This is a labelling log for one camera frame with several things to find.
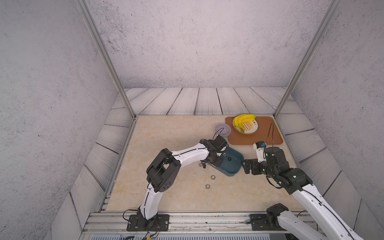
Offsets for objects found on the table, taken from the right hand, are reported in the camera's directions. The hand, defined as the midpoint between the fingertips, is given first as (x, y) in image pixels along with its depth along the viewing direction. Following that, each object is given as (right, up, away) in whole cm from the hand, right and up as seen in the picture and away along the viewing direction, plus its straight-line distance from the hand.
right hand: (251, 161), depth 75 cm
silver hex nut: (-25, -6, +18) cm, 31 cm away
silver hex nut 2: (-18, -13, +13) cm, 26 cm away
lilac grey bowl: (-9, +15, +31) cm, 35 cm away
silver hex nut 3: (-21, -16, +9) cm, 28 cm away
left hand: (-13, -4, +14) cm, 20 cm away
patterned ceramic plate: (+12, +17, +36) cm, 42 cm away
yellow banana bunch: (+5, +23, +35) cm, 42 cm away
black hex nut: (-23, -7, +17) cm, 29 cm away
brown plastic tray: (+28, +14, +42) cm, 53 cm away
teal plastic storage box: (-5, -6, +21) cm, 22 cm away
